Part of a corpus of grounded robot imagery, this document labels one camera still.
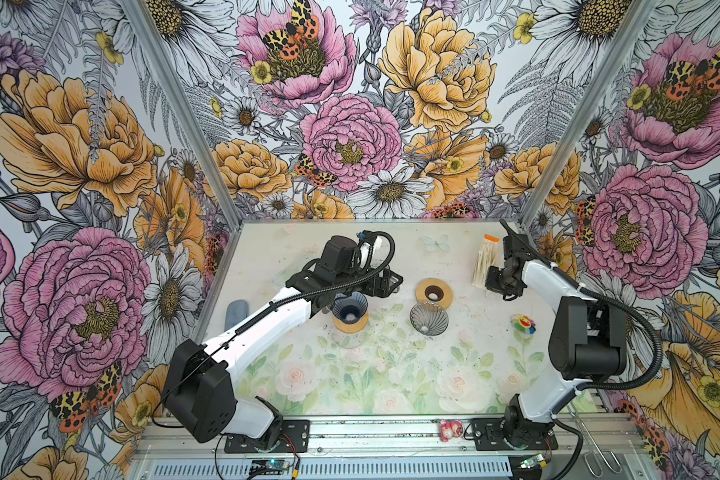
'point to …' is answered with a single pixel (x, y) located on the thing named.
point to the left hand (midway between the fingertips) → (387, 285)
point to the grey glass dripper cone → (429, 318)
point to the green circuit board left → (269, 464)
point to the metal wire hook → (596, 450)
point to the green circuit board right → (531, 462)
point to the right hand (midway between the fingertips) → (495, 293)
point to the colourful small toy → (524, 323)
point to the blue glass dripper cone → (350, 309)
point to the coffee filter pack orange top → (487, 257)
